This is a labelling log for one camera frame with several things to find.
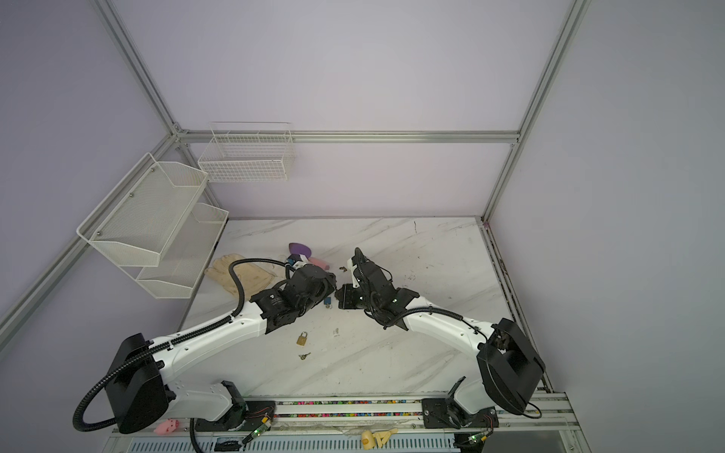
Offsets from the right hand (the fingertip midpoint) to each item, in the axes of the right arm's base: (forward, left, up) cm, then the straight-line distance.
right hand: (333, 293), depth 79 cm
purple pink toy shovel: (+30, +19, -16) cm, 39 cm away
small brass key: (-12, +10, -17) cm, 23 cm away
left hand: (+4, 0, +1) cm, 4 cm away
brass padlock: (-7, +11, -16) cm, 21 cm away
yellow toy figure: (-33, -11, -14) cm, 37 cm away
